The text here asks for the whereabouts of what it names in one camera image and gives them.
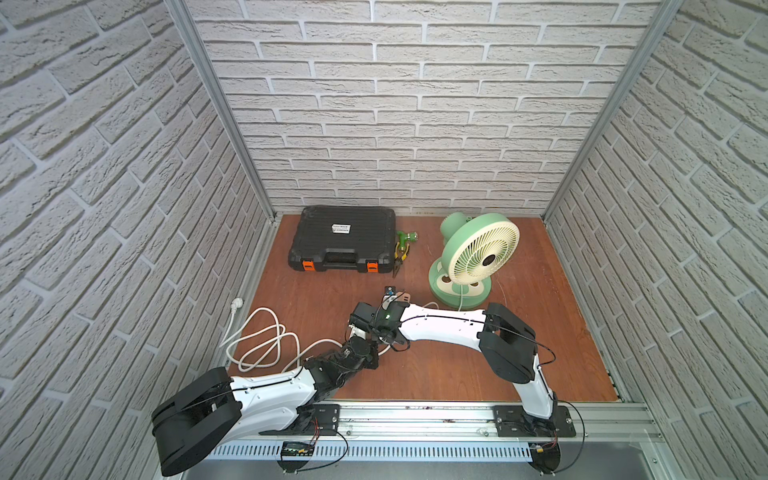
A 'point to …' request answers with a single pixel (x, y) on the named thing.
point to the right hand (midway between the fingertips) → (389, 328)
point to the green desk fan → (475, 251)
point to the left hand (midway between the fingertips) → (375, 334)
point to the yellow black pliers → (398, 261)
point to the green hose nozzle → (411, 237)
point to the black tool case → (344, 239)
